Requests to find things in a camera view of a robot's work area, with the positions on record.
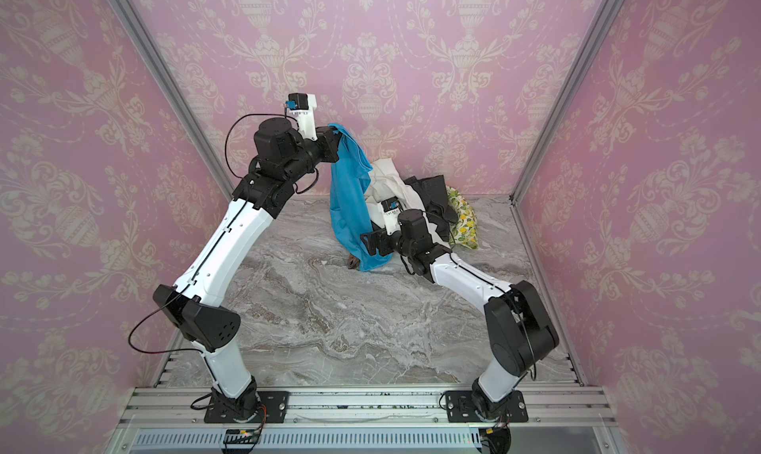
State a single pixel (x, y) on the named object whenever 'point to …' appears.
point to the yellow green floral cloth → (464, 232)
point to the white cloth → (383, 180)
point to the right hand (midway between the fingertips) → (375, 229)
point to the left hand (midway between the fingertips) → (344, 127)
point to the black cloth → (434, 196)
